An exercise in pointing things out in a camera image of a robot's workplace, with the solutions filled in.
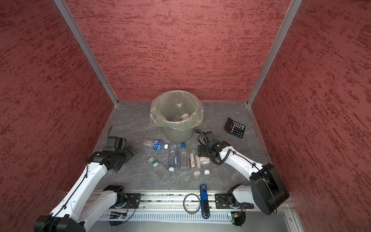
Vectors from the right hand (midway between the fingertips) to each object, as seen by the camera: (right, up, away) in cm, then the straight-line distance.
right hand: (203, 154), depth 87 cm
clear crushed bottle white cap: (-19, +2, 0) cm, 19 cm away
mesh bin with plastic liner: (-17, +26, +10) cm, 33 cm away
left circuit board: (-47, -27, -15) cm, 57 cm away
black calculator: (+24, +15, +16) cm, 32 cm away
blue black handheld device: (-1, -19, -17) cm, 26 cm away
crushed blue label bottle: (-30, +5, +2) cm, 30 cm away
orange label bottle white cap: (-6, -3, -4) cm, 8 cm away
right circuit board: (+16, -28, -16) cm, 36 cm away
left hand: (-43, -1, -6) cm, 44 cm away
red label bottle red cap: (-12, +23, +9) cm, 27 cm away
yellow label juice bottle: (-18, +22, +16) cm, 33 cm away
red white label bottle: (+1, -4, -1) cm, 4 cm away
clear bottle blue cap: (-13, -2, 0) cm, 13 cm away
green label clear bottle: (-27, -9, -2) cm, 28 cm away
